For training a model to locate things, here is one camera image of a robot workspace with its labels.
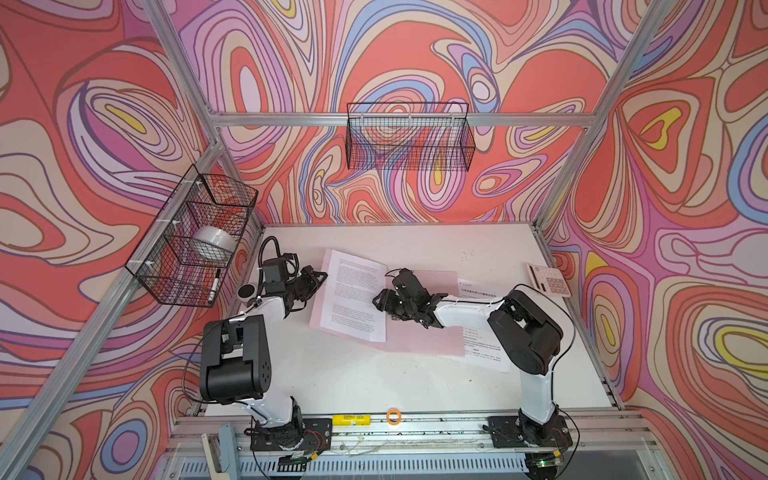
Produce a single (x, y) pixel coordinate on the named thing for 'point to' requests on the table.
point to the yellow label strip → (351, 419)
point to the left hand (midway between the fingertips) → (329, 272)
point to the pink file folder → (402, 336)
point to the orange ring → (394, 410)
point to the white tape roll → (215, 240)
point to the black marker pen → (214, 286)
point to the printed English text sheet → (347, 305)
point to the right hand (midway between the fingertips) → (380, 308)
